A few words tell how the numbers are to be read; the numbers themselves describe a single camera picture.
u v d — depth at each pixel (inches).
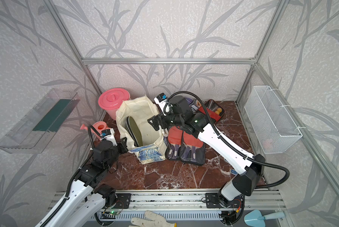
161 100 22.7
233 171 33.1
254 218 26.8
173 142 36.2
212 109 43.1
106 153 21.7
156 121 23.2
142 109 35.8
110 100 38.0
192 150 34.7
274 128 24.3
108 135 25.3
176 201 29.7
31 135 25.1
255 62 36.9
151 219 26.8
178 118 20.2
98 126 36.0
